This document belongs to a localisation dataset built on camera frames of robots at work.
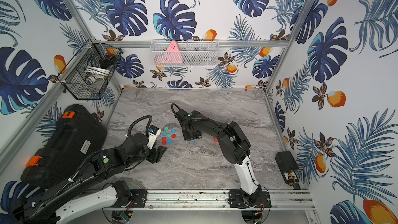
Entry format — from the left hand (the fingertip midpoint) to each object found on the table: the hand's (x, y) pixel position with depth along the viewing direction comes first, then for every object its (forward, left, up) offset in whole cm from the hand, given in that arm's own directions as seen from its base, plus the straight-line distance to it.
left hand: (161, 144), depth 71 cm
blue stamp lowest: (+12, -13, -19) cm, 26 cm away
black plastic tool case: (+4, +41, -1) cm, 41 cm away
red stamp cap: (+16, 0, -20) cm, 26 cm away
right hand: (+14, -12, -19) cm, 26 cm away
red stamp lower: (+13, -26, -18) cm, 35 cm away
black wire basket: (+31, +46, +11) cm, 57 cm away
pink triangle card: (+49, +2, +16) cm, 51 cm away
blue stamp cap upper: (+19, 0, -20) cm, 28 cm away
